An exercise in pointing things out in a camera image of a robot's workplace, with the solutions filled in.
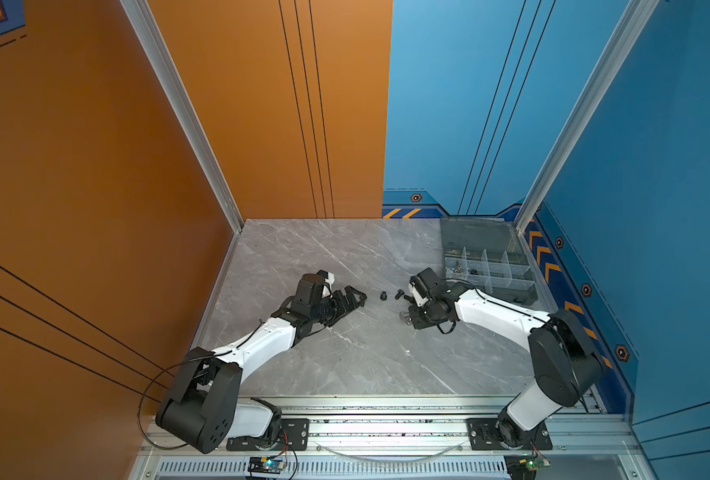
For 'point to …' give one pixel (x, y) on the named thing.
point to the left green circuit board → (266, 465)
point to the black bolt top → (383, 296)
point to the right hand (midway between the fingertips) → (413, 320)
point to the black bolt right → (400, 292)
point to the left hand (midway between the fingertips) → (360, 301)
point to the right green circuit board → (537, 463)
